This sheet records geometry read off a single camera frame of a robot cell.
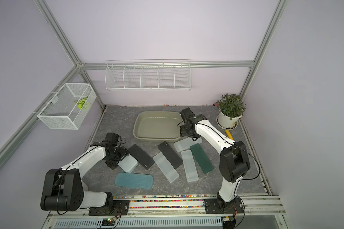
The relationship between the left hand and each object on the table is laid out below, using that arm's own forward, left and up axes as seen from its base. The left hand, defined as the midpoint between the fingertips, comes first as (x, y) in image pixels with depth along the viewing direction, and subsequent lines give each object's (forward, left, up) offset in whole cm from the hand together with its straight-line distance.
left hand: (125, 159), depth 87 cm
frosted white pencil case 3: (+10, -39, -3) cm, 40 cm away
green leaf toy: (+24, +20, +26) cm, 41 cm away
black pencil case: (+1, -10, -1) cm, 10 cm away
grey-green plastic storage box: (+29, -19, -7) cm, 35 cm away
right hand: (+11, -40, +9) cm, 42 cm away
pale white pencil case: (-1, -1, -4) cm, 4 cm away
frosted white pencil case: (-5, -24, -2) cm, 25 cm away
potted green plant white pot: (+22, -69, +17) cm, 75 cm away
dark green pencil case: (-2, -48, -3) cm, 48 cm away
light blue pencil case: (-12, -6, -4) cm, 14 cm away
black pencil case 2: (+2, -28, -2) cm, 28 cm away
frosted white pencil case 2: (-6, -40, -3) cm, 40 cm away
